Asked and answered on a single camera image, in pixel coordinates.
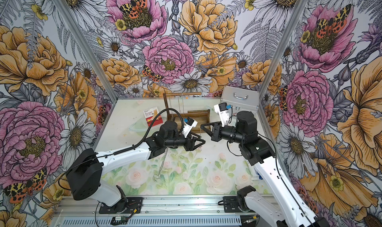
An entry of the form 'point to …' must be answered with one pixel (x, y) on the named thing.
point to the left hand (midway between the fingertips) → (201, 143)
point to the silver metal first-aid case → (240, 99)
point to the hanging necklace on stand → (183, 105)
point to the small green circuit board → (121, 218)
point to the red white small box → (150, 114)
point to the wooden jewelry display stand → (201, 116)
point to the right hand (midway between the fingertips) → (200, 130)
